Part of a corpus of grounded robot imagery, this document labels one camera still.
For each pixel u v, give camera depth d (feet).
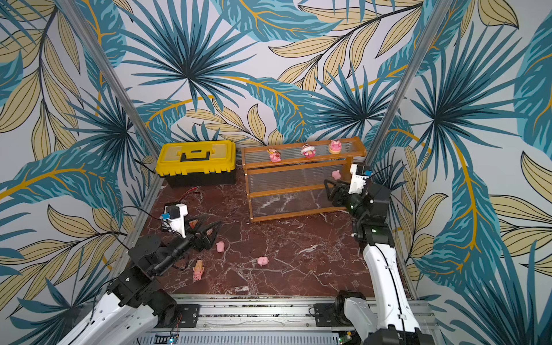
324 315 2.44
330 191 2.26
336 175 3.04
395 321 1.29
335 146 2.73
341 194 2.07
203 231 1.92
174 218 1.88
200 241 1.95
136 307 1.70
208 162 3.19
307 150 2.62
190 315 2.43
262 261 2.75
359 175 2.05
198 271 2.63
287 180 3.71
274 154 2.56
